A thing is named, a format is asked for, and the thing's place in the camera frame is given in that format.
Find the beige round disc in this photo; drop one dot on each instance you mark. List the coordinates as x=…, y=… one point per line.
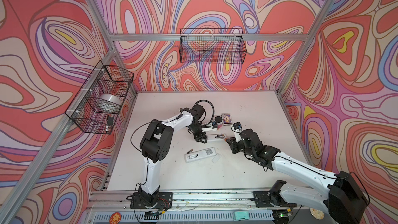
x=317, y=214

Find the pink round speaker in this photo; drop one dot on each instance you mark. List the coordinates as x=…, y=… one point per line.
x=219, y=121

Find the black wire basket back wall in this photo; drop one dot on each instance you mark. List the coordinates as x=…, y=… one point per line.
x=212, y=46

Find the silver tape roll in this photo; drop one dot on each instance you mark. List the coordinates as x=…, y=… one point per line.
x=109, y=103

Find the white remote with coloured buttons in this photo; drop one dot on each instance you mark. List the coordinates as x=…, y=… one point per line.
x=216, y=137

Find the black wire basket left wall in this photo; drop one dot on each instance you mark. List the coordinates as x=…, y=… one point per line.
x=84, y=113

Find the white remote with back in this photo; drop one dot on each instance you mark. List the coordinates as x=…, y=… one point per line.
x=200, y=155

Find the black wire basket wall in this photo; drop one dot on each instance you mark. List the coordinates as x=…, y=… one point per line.
x=84, y=113
x=212, y=46

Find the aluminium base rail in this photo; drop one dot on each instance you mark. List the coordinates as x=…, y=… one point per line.
x=185, y=200

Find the red round sticker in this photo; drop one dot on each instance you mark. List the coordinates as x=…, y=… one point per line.
x=115, y=218

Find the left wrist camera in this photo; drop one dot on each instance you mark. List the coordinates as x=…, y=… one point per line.
x=210, y=127

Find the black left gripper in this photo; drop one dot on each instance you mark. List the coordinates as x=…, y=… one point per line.
x=200, y=137

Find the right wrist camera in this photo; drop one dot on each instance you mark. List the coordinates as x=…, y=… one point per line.
x=237, y=129

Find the small purple card box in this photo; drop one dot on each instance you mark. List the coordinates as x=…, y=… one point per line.
x=227, y=120

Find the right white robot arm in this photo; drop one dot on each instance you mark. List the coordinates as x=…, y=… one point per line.
x=338, y=195

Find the green box on rail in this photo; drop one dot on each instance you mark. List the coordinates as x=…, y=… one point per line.
x=241, y=215

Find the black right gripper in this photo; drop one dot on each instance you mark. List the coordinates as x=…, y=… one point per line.
x=232, y=145

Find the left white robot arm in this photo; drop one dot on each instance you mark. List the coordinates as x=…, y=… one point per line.
x=156, y=144

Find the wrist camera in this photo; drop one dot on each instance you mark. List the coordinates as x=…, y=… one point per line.
x=237, y=129
x=210, y=127

